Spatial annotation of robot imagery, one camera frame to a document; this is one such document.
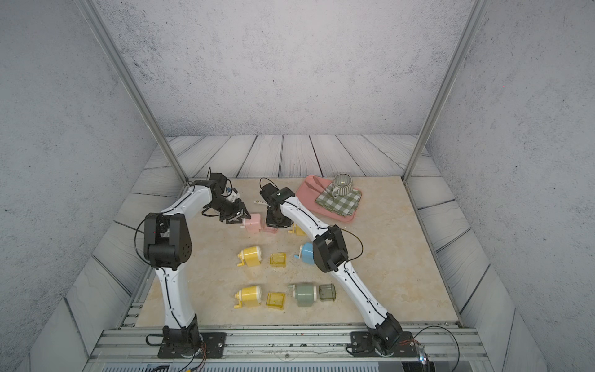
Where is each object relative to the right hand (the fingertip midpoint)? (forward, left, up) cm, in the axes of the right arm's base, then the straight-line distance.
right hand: (274, 225), depth 100 cm
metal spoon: (+14, +8, -2) cm, 16 cm away
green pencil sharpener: (-30, -14, +4) cm, 33 cm away
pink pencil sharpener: (-2, +8, +4) cm, 9 cm away
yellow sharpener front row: (-31, +5, +4) cm, 32 cm away
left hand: (+1, +10, +5) cm, 11 cm away
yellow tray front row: (-29, -3, -3) cm, 30 cm away
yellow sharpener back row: (-17, -12, +23) cm, 31 cm away
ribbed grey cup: (+23, -31, 0) cm, 38 cm away
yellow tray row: (-14, -2, -4) cm, 15 cm away
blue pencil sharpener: (-15, -14, +4) cm, 21 cm away
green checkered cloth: (+14, -30, -3) cm, 33 cm away
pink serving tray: (+21, -18, -3) cm, 27 cm away
